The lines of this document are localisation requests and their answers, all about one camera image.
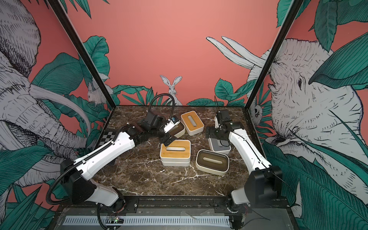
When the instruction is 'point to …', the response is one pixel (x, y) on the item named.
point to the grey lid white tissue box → (176, 163)
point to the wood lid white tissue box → (192, 123)
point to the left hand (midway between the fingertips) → (172, 129)
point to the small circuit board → (114, 219)
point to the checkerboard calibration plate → (107, 135)
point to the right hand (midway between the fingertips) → (212, 131)
